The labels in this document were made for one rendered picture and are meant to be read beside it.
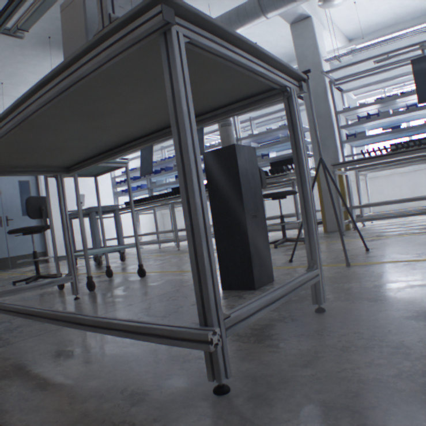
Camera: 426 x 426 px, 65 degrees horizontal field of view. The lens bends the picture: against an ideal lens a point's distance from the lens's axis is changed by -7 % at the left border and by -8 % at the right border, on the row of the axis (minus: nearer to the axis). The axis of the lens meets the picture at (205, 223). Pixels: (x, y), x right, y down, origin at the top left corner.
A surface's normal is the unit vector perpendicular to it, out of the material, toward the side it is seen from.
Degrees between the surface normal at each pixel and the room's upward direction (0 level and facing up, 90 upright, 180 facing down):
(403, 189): 90
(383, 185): 90
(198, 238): 90
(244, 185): 90
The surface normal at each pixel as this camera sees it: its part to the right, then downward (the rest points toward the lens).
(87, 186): 0.78, -0.11
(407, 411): -0.14, -0.99
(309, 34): -0.61, 0.09
